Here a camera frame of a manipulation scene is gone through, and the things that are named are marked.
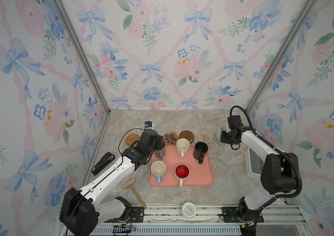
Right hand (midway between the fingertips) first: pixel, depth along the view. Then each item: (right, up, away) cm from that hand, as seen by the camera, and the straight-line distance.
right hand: (225, 138), depth 93 cm
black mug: (-16, -8, +2) cm, 18 cm away
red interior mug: (-28, -19, -7) cm, 35 cm away
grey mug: (-41, -9, -7) cm, 43 cm away
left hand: (-41, +2, -12) cm, 43 cm away
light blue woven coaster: (-4, -1, +10) cm, 10 cm away
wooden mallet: (-57, -24, -9) cm, 62 cm away
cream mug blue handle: (-42, -16, -11) cm, 46 cm away
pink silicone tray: (-17, -21, -7) cm, 28 cm away
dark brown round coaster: (-22, +1, +14) cm, 26 cm away
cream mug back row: (-27, -5, 0) cm, 27 cm away
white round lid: (-26, -33, -22) cm, 47 cm away
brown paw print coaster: (-35, -1, +11) cm, 36 cm away
